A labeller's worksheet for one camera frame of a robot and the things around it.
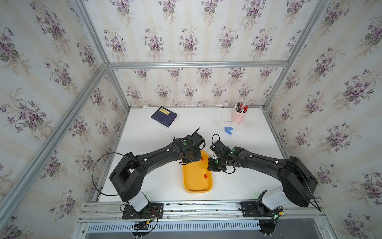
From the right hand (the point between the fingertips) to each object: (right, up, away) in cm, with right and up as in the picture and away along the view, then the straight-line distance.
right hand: (208, 169), depth 83 cm
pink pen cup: (+24, +30, +24) cm, 45 cm away
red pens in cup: (+27, +38, +24) cm, 52 cm away
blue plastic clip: (+16, +22, +21) cm, 34 cm away
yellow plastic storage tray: (-7, -5, -1) cm, 8 cm away
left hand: (-5, +6, 0) cm, 8 cm away
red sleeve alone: (-2, -4, +1) cm, 4 cm away
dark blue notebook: (-31, +31, +30) cm, 53 cm away
